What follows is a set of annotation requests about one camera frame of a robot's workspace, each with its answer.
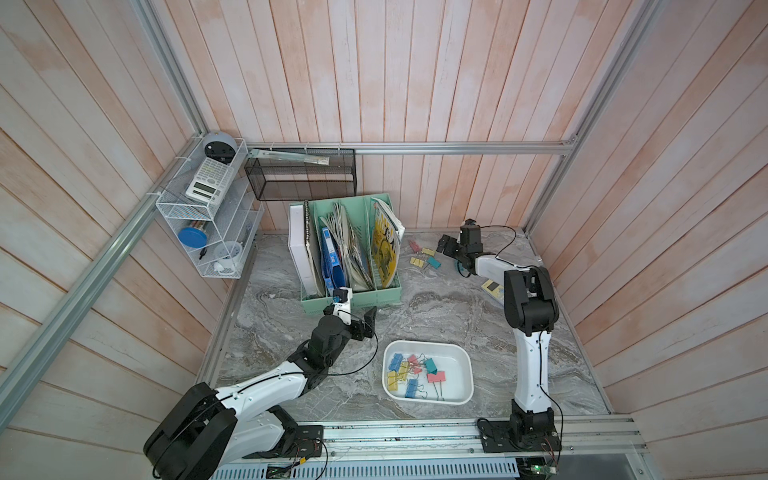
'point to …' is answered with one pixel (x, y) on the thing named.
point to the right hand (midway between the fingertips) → (448, 240)
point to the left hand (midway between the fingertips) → (361, 308)
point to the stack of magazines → (357, 271)
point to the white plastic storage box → (455, 358)
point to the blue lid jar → (193, 237)
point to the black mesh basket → (287, 180)
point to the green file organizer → (360, 211)
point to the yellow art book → (387, 234)
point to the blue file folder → (335, 273)
